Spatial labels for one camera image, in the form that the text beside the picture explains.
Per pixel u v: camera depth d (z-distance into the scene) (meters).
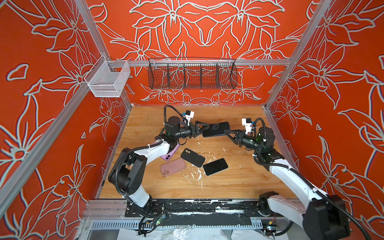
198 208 0.74
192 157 0.92
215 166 0.88
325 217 0.39
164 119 0.65
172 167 0.88
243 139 0.67
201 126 0.73
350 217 0.35
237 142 0.68
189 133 0.73
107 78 0.93
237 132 0.70
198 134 0.71
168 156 0.92
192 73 0.97
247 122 0.71
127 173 0.45
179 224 0.70
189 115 0.76
